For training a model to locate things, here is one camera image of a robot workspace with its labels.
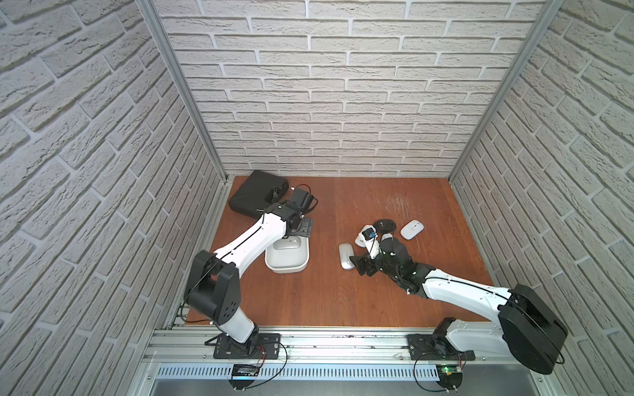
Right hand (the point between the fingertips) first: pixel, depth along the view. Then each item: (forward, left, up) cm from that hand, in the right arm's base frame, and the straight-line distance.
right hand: (362, 251), depth 85 cm
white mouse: (+9, +28, -7) cm, 30 cm away
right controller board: (-37, -22, -10) cm, 44 cm away
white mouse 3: (+12, -24, -7) cm, 28 cm away
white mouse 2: (-2, 0, +14) cm, 14 cm away
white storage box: (+1, +27, -6) cm, 28 cm away
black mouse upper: (+14, -13, -7) cm, 21 cm away
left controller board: (-32, +39, -7) cm, 51 cm away
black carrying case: (+35, +42, -4) cm, 55 cm away
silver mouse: (+4, +5, -6) cm, 9 cm away
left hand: (+11, +21, +5) cm, 25 cm away
